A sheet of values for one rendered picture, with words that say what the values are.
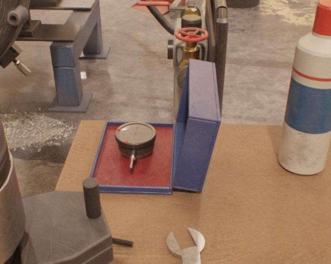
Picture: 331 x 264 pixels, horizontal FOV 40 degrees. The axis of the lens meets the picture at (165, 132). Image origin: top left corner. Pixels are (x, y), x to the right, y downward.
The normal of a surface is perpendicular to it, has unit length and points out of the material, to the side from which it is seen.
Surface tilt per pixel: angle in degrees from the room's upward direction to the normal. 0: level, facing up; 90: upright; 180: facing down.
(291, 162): 90
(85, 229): 0
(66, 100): 90
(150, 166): 0
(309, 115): 90
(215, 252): 0
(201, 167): 90
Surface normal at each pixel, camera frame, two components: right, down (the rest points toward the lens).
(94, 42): -0.04, 0.55
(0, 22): 0.31, 0.65
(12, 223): 0.99, 0.09
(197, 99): 0.16, -0.82
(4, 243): 0.90, 0.25
